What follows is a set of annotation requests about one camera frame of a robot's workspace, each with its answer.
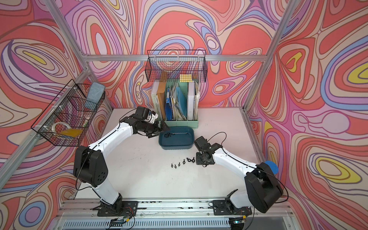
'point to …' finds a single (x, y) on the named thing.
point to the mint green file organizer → (177, 102)
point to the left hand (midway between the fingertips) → (165, 130)
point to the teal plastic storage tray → (177, 137)
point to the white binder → (191, 88)
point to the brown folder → (161, 92)
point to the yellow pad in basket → (74, 132)
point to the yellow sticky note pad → (186, 78)
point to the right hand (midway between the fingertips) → (202, 164)
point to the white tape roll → (53, 129)
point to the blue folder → (168, 109)
